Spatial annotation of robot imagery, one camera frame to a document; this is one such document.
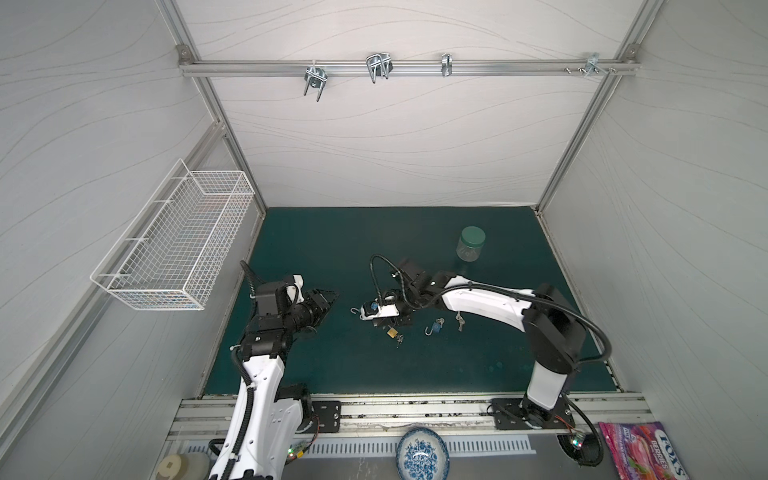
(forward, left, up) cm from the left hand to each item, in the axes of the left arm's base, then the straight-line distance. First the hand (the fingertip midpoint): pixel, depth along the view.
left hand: (341, 293), depth 78 cm
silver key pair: (+1, -35, -17) cm, 39 cm away
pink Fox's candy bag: (-31, -72, -15) cm, 80 cm away
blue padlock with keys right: (-2, -27, -16) cm, 32 cm away
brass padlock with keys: (-4, -14, -17) cm, 22 cm away
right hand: (+1, -11, -8) cm, 13 cm away
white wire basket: (+2, +38, +14) cm, 40 cm away
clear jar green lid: (+26, -40, -8) cm, 49 cm away
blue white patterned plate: (-33, -22, -16) cm, 42 cm away
